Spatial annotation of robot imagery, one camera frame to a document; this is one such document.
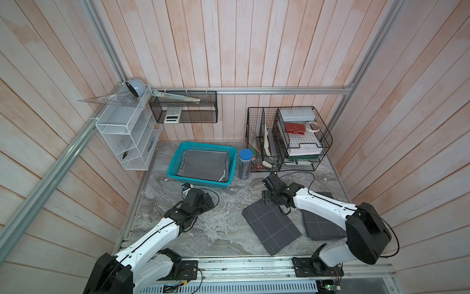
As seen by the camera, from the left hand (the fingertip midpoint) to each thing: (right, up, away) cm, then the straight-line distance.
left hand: (204, 203), depth 86 cm
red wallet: (+48, +38, +10) cm, 62 cm away
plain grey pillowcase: (-2, +18, +16) cm, 24 cm away
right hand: (+32, +3, +4) cm, 33 cm away
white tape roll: (+59, +40, +15) cm, 73 cm away
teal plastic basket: (-18, +16, +12) cm, 27 cm away
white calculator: (-19, +46, +12) cm, 51 cm away
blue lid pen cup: (+20, +23, +2) cm, 31 cm away
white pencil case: (+52, +47, +18) cm, 72 cm away
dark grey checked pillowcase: (+33, -11, -2) cm, 34 cm away
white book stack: (+51, +26, +7) cm, 58 cm away
